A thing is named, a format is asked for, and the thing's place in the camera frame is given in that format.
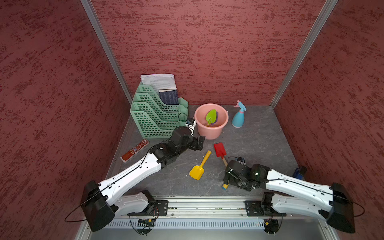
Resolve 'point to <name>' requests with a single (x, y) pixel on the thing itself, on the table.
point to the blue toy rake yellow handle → (224, 186)
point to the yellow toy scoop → (197, 171)
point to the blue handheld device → (299, 173)
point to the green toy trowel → (211, 116)
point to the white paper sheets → (159, 81)
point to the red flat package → (125, 157)
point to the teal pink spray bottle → (238, 119)
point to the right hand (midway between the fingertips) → (230, 185)
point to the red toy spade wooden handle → (220, 151)
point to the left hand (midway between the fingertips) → (195, 137)
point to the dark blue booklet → (169, 96)
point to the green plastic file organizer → (154, 119)
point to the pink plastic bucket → (211, 132)
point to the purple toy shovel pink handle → (217, 118)
